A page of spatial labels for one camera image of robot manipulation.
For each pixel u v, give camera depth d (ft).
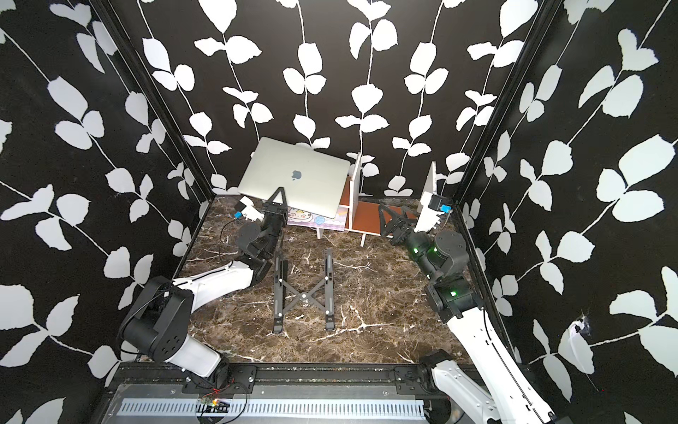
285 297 2.91
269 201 2.44
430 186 2.50
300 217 3.20
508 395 1.28
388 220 1.88
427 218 1.80
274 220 2.36
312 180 2.67
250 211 2.39
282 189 2.52
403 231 1.82
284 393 2.36
